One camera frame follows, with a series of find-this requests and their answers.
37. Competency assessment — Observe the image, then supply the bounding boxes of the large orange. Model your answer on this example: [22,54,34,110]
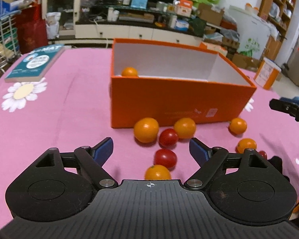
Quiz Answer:
[121,67,138,77]

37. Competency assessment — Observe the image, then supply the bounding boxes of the small orange tangerine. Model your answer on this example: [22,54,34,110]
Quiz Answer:
[145,165,171,180]
[133,118,159,144]
[228,118,247,135]
[236,138,257,154]
[174,118,196,139]

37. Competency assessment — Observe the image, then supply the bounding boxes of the red cherry tomato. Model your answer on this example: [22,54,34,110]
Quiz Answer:
[258,151,267,159]
[159,128,179,147]
[154,149,178,169]

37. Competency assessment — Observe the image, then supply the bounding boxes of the pink flower tablecloth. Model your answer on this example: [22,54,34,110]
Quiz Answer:
[0,49,299,227]

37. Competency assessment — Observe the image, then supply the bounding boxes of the orange cardboard box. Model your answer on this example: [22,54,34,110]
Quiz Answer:
[110,38,257,128]

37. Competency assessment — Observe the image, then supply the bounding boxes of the white mini fridge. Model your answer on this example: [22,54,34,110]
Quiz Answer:
[228,5,270,60]

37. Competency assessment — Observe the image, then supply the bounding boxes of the orange white carton box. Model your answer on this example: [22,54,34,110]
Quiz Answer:
[199,42,228,57]

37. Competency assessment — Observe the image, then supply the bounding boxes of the wooden shelf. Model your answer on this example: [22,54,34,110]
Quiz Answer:
[258,0,297,60]

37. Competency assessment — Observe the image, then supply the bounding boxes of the teal paperback book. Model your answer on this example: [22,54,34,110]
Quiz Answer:
[5,44,71,83]

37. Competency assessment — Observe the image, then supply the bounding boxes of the white tv cabinet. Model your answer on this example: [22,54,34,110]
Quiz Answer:
[46,22,203,48]

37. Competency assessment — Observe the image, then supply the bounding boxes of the red paper bag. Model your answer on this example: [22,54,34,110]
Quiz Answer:
[15,4,48,54]

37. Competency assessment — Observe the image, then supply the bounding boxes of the white glass door cabinet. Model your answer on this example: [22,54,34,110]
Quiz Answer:
[41,0,80,36]

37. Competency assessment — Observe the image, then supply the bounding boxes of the metal wire cart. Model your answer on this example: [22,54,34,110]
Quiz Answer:
[0,0,21,74]

